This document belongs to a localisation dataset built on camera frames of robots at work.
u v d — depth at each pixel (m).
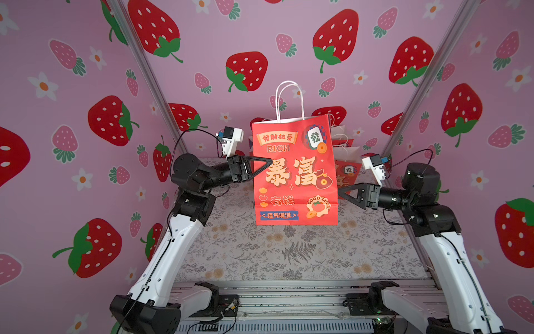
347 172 0.88
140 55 0.78
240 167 0.50
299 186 0.50
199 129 1.08
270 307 0.75
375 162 0.54
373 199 0.51
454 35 0.74
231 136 0.51
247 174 0.50
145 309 0.36
